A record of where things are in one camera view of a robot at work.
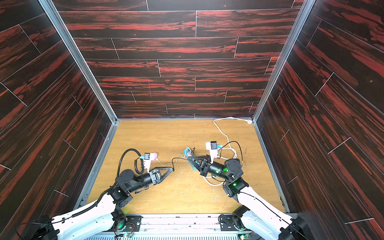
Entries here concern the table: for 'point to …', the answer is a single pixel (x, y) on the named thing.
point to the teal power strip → (187, 153)
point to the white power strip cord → (248, 121)
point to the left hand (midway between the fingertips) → (171, 171)
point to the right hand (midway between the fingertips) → (191, 156)
